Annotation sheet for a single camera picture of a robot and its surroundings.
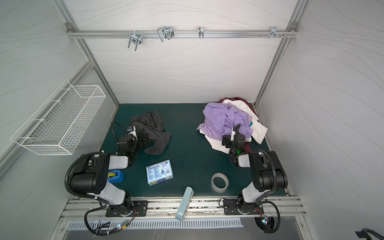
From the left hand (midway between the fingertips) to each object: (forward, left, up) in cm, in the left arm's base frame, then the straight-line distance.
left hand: (141, 132), depth 95 cm
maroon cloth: (+28, -70, +4) cm, 76 cm away
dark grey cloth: (+5, -5, +1) cm, 7 cm away
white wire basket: (-14, +28, +25) cm, 40 cm away
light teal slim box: (-38, -31, -6) cm, 50 cm away
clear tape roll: (-25, -52, -4) cm, 58 cm away
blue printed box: (-25, -16, -1) cm, 30 cm away
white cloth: (+9, -80, -6) cm, 81 cm away
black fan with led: (-46, -73, -11) cm, 87 cm away
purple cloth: (+8, -51, +5) cm, 52 cm away
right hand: (+2, -62, 0) cm, 62 cm away
